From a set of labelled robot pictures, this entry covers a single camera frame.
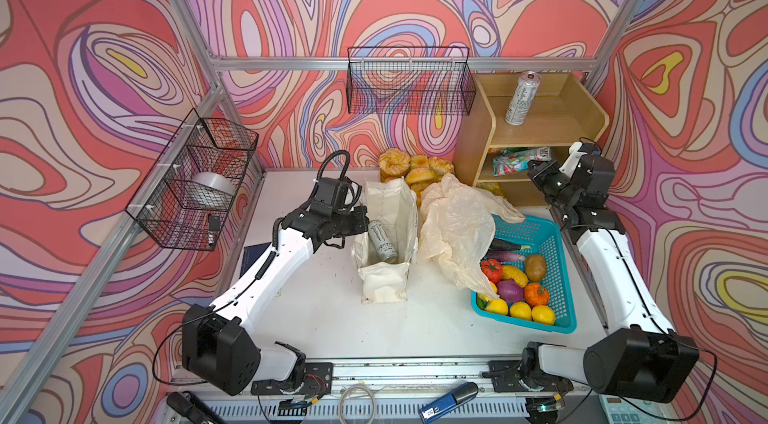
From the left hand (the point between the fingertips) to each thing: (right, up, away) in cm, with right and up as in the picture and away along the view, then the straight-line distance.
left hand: (373, 218), depth 79 cm
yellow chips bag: (+43, +9, +29) cm, 53 cm away
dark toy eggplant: (+42, -10, +15) cm, 46 cm away
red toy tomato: (+35, -16, +7) cm, 39 cm away
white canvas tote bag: (+6, +4, +12) cm, 14 cm away
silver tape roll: (-39, +10, -6) cm, 41 cm away
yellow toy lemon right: (+40, -25, +1) cm, 47 cm away
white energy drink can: (+2, -9, +14) cm, 17 cm away
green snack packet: (+38, +16, 0) cm, 41 cm away
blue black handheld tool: (+14, -43, -13) cm, 47 cm away
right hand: (+40, +14, -3) cm, 42 cm away
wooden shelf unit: (+61, +33, +16) cm, 72 cm away
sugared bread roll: (+6, +19, +33) cm, 38 cm away
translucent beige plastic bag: (+24, -3, +7) cm, 25 cm away
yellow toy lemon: (+34, -24, +1) cm, 42 cm away
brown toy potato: (+48, -15, +9) cm, 51 cm away
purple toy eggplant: (+40, -13, +12) cm, 44 cm away
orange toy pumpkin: (+45, -22, +3) cm, 50 cm away
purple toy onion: (+38, -21, +3) cm, 44 cm away
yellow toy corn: (+40, -16, +7) cm, 44 cm away
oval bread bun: (+16, +13, +29) cm, 36 cm away
